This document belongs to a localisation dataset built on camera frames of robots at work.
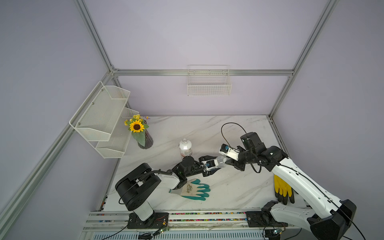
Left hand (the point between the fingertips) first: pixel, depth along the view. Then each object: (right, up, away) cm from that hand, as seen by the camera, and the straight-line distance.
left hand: (217, 162), depth 80 cm
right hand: (+5, +2, -5) cm, 7 cm away
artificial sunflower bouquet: (-45, +20, +1) cm, 49 cm away
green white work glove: (-13, -16, +2) cm, 21 cm away
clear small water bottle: (+1, +2, -5) cm, 5 cm away
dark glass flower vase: (-44, +9, +18) cm, 48 cm away
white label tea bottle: (-18, +8, 0) cm, 19 cm away
